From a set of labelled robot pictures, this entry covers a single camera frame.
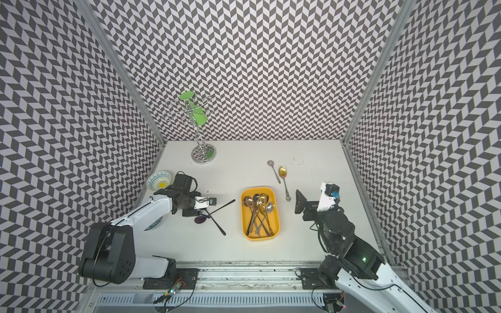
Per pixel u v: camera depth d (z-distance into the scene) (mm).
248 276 750
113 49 828
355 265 462
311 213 574
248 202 912
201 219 858
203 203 762
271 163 1090
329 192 525
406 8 667
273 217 885
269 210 890
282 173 1024
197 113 960
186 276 738
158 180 989
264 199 934
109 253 418
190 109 906
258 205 902
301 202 583
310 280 747
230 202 912
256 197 932
